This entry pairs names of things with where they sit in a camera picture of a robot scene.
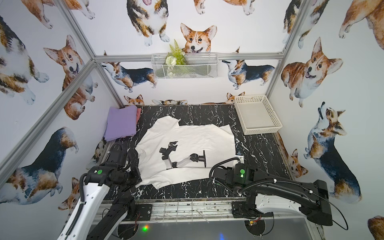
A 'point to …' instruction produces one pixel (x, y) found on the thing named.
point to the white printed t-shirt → (217, 142)
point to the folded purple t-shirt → (121, 122)
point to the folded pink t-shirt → (138, 114)
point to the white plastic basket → (256, 114)
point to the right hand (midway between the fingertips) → (234, 171)
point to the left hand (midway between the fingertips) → (144, 176)
